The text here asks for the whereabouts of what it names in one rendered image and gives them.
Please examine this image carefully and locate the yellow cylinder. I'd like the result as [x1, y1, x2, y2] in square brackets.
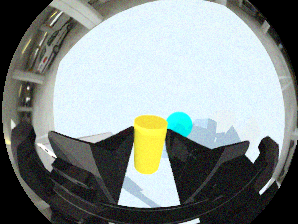
[133, 115, 168, 175]

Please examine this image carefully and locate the cyan circle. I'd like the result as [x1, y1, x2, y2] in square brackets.
[166, 112, 193, 137]

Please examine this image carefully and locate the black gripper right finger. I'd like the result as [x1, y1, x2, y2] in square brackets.
[165, 128, 250, 205]

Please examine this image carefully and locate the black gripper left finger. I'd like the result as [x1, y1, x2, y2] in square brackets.
[48, 127, 134, 205]

